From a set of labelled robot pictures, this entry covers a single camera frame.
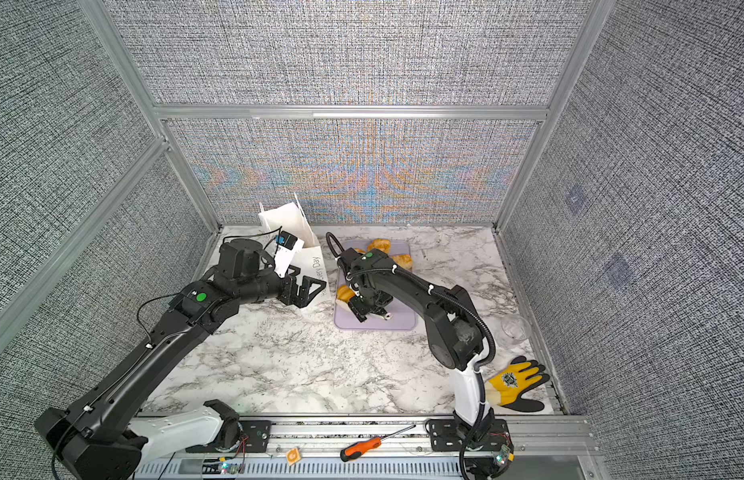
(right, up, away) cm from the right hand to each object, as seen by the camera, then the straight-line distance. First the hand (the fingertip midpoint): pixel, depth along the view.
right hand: (372, 309), depth 89 cm
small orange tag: (-19, -31, -19) cm, 41 cm away
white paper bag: (-25, +28, +3) cm, 37 cm away
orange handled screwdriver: (-4, -30, -19) cm, 36 cm away
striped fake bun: (-8, +4, +6) cm, 11 cm away
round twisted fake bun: (+3, +20, +20) cm, 29 cm away
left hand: (-14, +11, -19) cm, 26 cm away
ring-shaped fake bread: (-4, +17, +25) cm, 31 cm away
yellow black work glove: (+35, -19, -11) cm, 42 cm away
